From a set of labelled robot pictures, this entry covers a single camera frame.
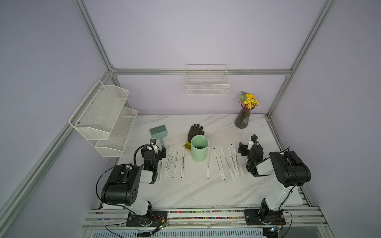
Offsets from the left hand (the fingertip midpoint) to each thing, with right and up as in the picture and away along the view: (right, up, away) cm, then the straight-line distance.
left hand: (154, 147), depth 94 cm
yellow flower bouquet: (+62, +30, +1) cm, 69 cm away
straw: (+35, -10, -1) cm, 36 cm away
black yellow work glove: (+26, +11, +14) cm, 31 cm away
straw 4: (+49, -10, -1) cm, 51 cm away
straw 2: (+41, -11, -1) cm, 43 cm away
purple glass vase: (+61, +20, +11) cm, 65 cm away
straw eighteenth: (+11, -9, +1) cm, 14 cm away
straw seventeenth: (+4, -14, -3) cm, 15 cm away
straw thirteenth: (+19, -9, -1) cm, 21 cm away
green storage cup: (+29, +1, -11) cm, 31 cm away
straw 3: (+43, -10, -1) cm, 45 cm away
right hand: (+63, +1, +5) cm, 63 cm away
